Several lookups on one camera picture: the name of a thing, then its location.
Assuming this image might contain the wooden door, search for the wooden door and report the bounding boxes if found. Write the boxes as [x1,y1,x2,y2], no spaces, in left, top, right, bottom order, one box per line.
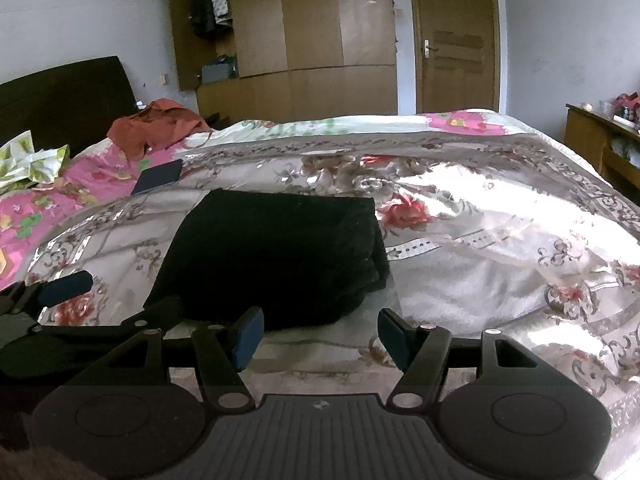
[412,0,500,113]

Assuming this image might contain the items on side table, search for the items on side table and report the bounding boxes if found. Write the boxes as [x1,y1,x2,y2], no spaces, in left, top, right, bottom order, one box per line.
[578,92,640,132]

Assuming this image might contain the grey bag in wardrobe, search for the grey bag in wardrobe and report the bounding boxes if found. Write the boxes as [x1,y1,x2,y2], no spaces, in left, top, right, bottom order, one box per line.
[200,54,238,84]

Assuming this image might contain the hanging clothes in wardrobe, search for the hanging clothes in wardrobe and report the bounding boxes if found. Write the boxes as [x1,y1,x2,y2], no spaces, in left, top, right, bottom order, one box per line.
[189,0,233,44]

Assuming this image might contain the dark wooden headboard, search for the dark wooden headboard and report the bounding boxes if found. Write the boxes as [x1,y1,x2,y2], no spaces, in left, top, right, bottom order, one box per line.
[0,56,138,156]

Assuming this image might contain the small dark blue notebook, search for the small dark blue notebook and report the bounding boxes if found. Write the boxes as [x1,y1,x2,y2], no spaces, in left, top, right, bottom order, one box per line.
[130,159,183,196]

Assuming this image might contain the red orange garment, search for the red orange garment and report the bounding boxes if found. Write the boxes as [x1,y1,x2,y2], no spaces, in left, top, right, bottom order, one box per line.
[107,99,210,162]

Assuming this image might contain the wooden wardrobe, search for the wooden wardrobe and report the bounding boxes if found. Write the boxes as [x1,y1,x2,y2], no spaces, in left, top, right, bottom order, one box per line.
[169,0,398,122]

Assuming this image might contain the floral white bed quilt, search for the floral white bed quilt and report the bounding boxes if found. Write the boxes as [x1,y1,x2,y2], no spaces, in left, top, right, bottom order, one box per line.
[24,107,640,480]

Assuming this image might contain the wooden side table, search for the wooden side table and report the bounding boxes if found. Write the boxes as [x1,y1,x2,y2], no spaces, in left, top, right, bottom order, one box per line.
[563,104,639,203]

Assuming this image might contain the pink patterned bed sheet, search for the pink patterned bed sheet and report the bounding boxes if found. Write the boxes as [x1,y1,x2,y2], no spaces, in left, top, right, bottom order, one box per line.
[1,139,177,287]

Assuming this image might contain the green white patterned pillow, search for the green white patterned pillow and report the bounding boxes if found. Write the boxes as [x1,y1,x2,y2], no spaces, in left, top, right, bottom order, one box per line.
[0,130,70,194]

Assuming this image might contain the black pants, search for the black pants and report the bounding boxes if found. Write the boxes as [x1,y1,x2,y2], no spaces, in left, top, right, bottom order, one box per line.
[143,188,390,332]

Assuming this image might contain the silver door handle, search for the silver door handle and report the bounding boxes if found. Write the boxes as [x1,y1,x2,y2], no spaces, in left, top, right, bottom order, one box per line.
[423,39,439,60]

